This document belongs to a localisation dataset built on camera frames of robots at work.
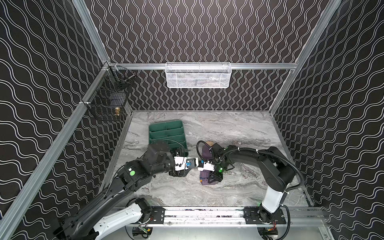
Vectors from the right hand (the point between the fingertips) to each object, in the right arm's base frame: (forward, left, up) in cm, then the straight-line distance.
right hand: (211, 180), depth 87 cm
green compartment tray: (+29, +25, +9) cm, 39 cm away
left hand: (-1, +10, +30) cm, 32 cm away
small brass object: (+26, +52, +31) cm, 66 cm away
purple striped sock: (+15, +2, +2) cm, 16 cm away
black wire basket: (+39, +62, +31) cm, 79 cm away
